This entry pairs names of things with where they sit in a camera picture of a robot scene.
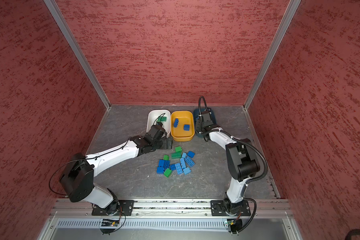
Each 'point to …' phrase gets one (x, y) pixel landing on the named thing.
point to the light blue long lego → (190, 162)
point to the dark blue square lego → (160, 170)
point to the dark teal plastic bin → (196, 113)
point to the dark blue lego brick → (176, 122)
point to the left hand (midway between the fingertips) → (165, 144)
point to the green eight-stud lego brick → (176, 155)
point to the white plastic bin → (152, 118)
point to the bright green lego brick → (167, 172)
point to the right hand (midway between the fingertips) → (200, 125)
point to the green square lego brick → (178, 149)
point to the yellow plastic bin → (186, 118)
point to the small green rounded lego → (166, 157)
